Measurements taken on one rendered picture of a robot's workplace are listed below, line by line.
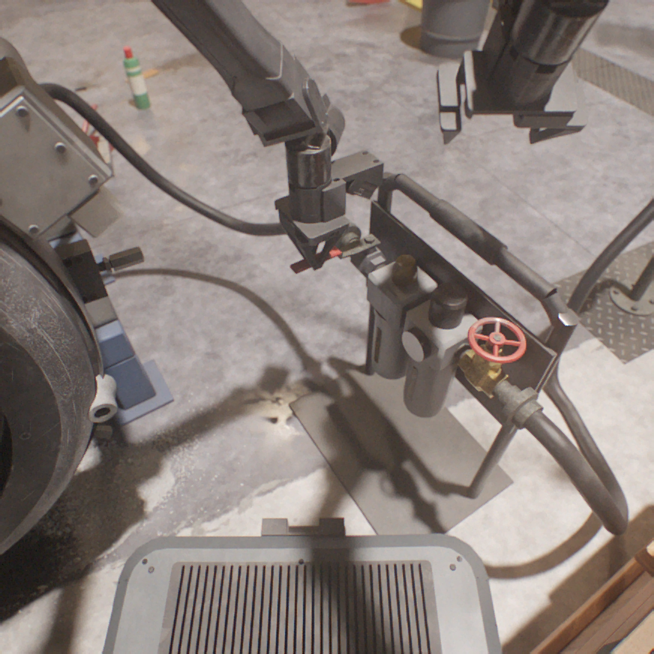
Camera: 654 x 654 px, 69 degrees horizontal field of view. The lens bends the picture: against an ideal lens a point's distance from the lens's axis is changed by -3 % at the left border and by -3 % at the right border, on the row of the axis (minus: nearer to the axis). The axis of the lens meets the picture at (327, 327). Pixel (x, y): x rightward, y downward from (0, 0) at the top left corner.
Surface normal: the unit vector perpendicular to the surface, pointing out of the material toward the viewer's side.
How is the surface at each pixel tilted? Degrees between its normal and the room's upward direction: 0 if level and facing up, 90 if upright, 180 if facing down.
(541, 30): 114
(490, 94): 30
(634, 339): 0
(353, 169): 0
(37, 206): 90
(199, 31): 118
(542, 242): 0
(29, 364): 90
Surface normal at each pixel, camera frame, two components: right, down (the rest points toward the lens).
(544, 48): -0.40, 0.90
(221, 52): 0.00, 0.98
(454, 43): -0.04, 0.81
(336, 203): 0.54, 0.64
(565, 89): -0.01, -0.18
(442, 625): -0.02, -0.65
